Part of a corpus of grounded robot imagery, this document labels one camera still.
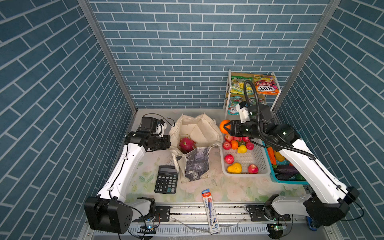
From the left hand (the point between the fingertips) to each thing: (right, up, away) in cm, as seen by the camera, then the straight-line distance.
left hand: (171, 142), depth 78 cm
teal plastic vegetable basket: (+54, -17, +2) cm, 56 cm away
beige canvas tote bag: (+12, -12, -2) cm, 17 cm away
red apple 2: (+46, -16, +7) cm, 49 cm away
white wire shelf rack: (+32, +28, +10) cm, 43 cm away
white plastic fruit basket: (+50, -10, +13) cm, 53 cm away
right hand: (+26, +10, -10) cm, 30 cm away
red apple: (+32, -11, +9) cm, 35 cm away
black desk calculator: (-4, -21, +5) cm, 22 cm away
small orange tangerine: (+37, -3, +16) cm, 40 cm away
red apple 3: (+32, -4, +16) cm, 36 cm away
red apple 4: (+34, 0, +20) cm, 39 cm away
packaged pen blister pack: (+20, -34, -4) cm, 40 cm away
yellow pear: (+35, -15, +7) cm, 39 cm away
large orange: (+25, +9, -10) cm, 28 cm away
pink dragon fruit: (+7, -3, +12) cm, 14 cm away
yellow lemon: (+42, -6, +16) cm, 45 cm away
